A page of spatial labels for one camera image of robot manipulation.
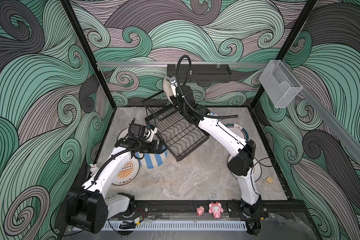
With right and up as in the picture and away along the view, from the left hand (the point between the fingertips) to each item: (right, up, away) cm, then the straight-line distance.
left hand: (160, 146), depth 80 cm
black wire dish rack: (+12, +4, +21) cm, 24 cm away
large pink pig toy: (+28, -29, -9) cm, 41 cm away
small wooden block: (+61, -19, +1) cm, 64 cm away
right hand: (+11, +32, -4) cm, 34 cm away
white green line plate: (+56, -15, +6) cm, 58 cm away
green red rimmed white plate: (+54, +7, +26) cm, 60 cm away
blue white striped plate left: (-7, -11, +10) cm, 16 cm away
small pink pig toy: (+20, -30, -9) cm, 37 cm away
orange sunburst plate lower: (-20, -17, +5) cm, 27 cm away
